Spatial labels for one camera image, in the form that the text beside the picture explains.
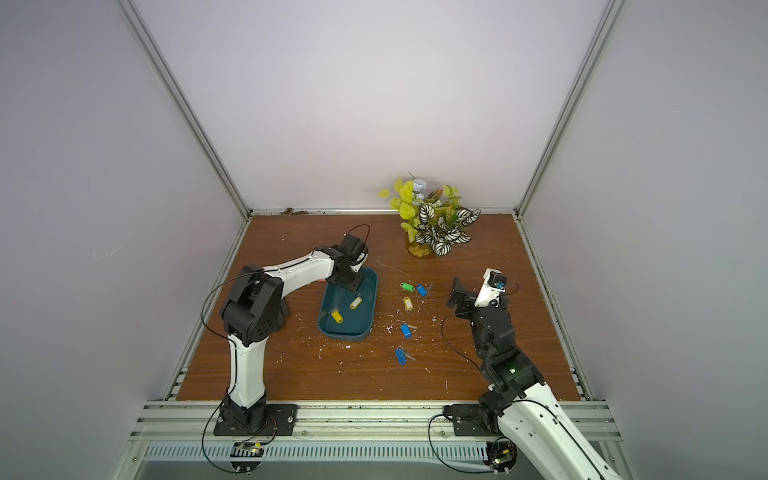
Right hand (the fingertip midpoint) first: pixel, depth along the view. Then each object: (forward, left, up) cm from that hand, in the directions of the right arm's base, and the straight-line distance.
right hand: (473, 278), depth 73 cm
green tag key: (+10, +17, -22) cm, 30 cm away
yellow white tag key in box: (+4, +33, -22) cm, 40 cm away
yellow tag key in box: (-1, +39, -22) cm, 44 cm away
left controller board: (-37, +57, -26) cm, 72 cm away
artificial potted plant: (+19, +9, 0) cm, 21 cm away
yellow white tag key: (+4, +16, -23) cm, 29 cm away
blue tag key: (+10, +12, -23) cm, 28 cm away
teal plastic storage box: (0, +36, -22) cm, 42 cm away
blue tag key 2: (-5, +17, -23) cm, 29 cm away
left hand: (+12, +33, -21) cm, 42 cm away
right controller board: (-34, -6, -24) cm, 43 cm away
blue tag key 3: (-12, +18, -22) cm, 31 cm away
